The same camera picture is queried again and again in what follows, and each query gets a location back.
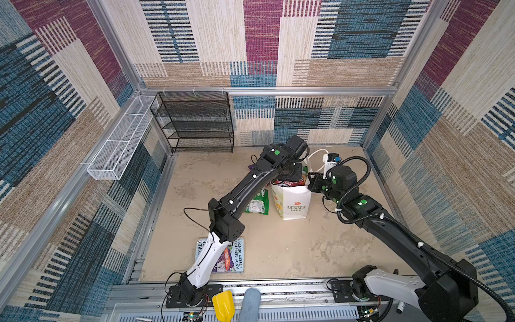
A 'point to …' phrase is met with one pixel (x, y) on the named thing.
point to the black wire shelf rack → (195, 121)
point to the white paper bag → (292, 202)
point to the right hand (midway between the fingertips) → (307, 177)
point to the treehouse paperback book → (231, 258)
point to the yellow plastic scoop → (224, 306)
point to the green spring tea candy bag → (259, 203)
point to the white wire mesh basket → (116, 153)
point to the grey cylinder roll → (250, 306)
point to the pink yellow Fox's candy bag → (291, 183)
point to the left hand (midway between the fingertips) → (297, 174)
